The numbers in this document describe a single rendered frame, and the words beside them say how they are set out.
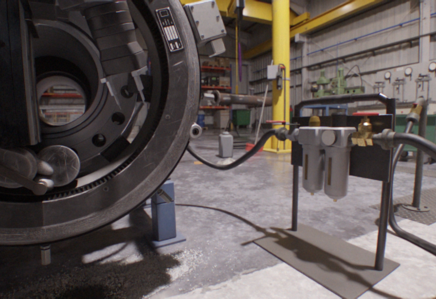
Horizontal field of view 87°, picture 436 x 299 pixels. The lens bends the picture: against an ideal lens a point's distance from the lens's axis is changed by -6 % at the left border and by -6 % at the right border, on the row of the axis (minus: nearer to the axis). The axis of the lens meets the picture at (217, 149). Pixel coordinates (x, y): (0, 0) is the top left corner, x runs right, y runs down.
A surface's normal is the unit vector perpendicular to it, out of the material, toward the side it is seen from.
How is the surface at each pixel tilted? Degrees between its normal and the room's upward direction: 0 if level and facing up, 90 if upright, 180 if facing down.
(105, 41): 122
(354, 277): 0
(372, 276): 0
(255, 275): 0
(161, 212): 90
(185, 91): 90
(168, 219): 90
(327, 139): 90
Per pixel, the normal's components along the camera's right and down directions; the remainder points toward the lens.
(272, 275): -0.02, -0.99
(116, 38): -0.07, 0.62
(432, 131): -0.83, 0.07
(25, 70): 0.51, 0.09
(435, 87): -0.97, 0.04
